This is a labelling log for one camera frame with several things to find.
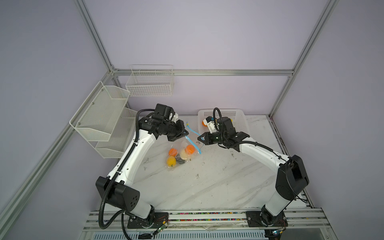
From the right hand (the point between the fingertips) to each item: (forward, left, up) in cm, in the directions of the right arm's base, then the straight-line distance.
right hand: (197, 138), depth 81 cm
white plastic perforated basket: (+33, -30, -14) cm, 46 cm away
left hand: (-3, +4, +8) cm, 10 cm away
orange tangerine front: (+5, +17, -22) cm, 29 cm away
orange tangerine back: (+3, -4, +8) cm, 9 cm away
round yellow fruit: (-5, +16, -16) cm, 23 cm away
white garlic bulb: (-4, +8, -11) cm, 14 cm away
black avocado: (-8, +10, -11) cm, 17 cm away
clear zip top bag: (+1, +10, -7) cm, 12 cm away
